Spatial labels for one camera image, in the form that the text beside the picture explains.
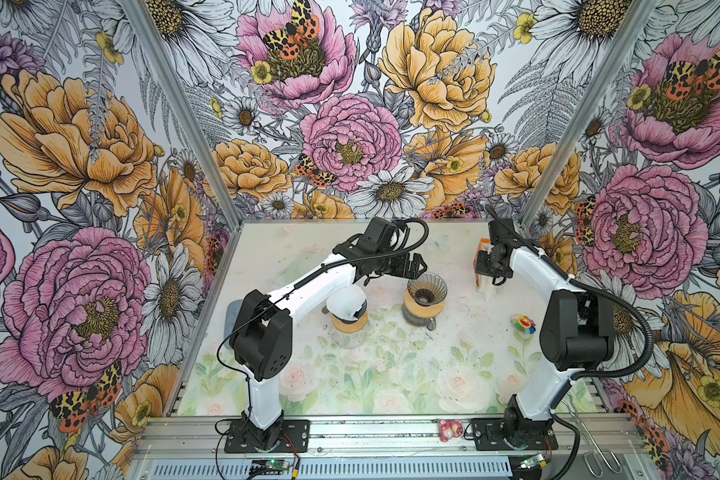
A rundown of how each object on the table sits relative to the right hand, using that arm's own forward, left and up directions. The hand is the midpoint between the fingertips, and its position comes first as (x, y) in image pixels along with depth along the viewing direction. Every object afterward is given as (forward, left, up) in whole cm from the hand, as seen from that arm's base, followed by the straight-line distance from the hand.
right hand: (487, 275), depth 94 cm
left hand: (-5, +25, +9) cm, 27 cm away
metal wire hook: (-46, -15, -10) cm, 50 cm away
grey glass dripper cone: (-6, +19, +3) cm, 20 cm away
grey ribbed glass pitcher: (-14, +20, -2) cm, 24 cm away
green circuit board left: (-46, +59, -9) cm, 75 cm away
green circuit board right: (-47, -1, -10) cm, 48 cm away
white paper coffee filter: (-9, +44, +3) cm, 45 cm away
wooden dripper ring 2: (-17, +41, +3) cm, 45 cm away
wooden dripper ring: (-12, +22, +1) cm, 26 cm away
